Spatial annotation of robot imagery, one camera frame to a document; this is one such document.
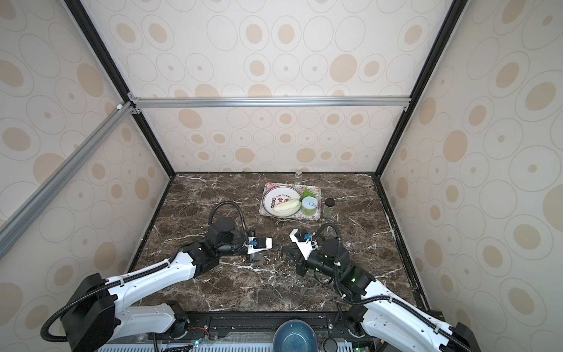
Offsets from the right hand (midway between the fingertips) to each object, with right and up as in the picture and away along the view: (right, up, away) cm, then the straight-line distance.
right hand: (291, 246), depth 73 cm
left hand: (-4, +1, -2) cm, 4 cm away
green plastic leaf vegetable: (+7, +18, +27) cm, 33 cm away
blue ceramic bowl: (+1, -29, -1) cm, 29 cm away
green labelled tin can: (+9, +12, +27) cm, 31 cm away
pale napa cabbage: (-1, +11, +27) cm, 29 cm away
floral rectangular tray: (+6, +20, +40) cm, 45 cm away
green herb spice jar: (+17, +11, +24) cm, 32 cm away
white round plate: (-6, +17, +37) cm, 41 cm away
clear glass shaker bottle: (+4, +26, +39) cm, 47 cm away
